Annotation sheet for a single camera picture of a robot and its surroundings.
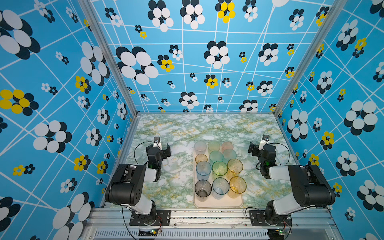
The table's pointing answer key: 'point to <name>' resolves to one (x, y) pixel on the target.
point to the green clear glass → (219, 169)
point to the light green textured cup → (214, 146)
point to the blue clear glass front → (203, 168)
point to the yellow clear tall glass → (235, 166)
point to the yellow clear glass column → (237, 185)
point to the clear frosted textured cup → (200, 147)
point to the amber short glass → (200, 157)
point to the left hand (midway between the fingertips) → (160, 144)
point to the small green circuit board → (151, 233)
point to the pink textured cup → (226, 145)
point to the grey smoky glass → (202, 189)
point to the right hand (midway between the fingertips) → (260, 143)
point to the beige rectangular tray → (227, 202)
